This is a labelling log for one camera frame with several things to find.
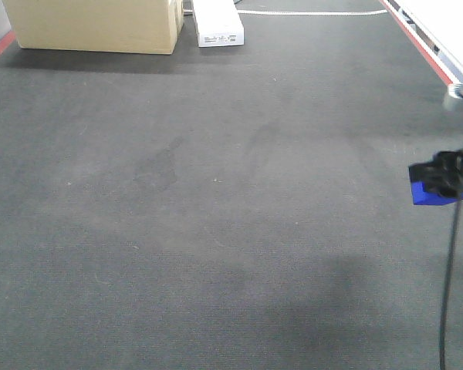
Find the long white box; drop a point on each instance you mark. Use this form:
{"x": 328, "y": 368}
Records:
{"x": 220, "y": 27}

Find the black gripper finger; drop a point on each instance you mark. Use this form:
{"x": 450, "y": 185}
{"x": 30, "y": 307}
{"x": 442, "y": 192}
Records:
{"x": 452, "y": 175}
{"x": 424, "y": 173}

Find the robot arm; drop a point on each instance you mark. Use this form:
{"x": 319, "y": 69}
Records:
{"x": 461, "y": 96}

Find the small blue plastic part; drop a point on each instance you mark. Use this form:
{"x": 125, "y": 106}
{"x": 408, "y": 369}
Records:
{"x": 424, "y": 197}

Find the large cardboard box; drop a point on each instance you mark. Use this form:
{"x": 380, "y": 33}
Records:
{"x": 92, "y": 27}

